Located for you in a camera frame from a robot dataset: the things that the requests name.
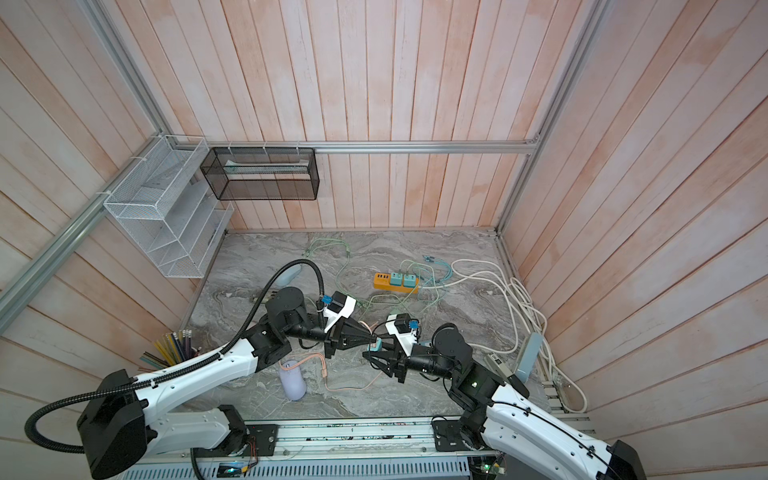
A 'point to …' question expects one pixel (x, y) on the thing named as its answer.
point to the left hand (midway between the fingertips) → (372, 342)
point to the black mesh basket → (262, 173)
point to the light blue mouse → (287, 275)
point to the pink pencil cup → (170, 349)
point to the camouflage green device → (266, 298)
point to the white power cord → (568, 390)
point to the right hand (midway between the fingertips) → (370, 345)
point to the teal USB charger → (375, 347)
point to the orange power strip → (382, 281)
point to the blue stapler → (530, 354)
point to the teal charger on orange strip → (396, 279)
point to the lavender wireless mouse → (292, 381)
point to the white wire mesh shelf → (176, 220)
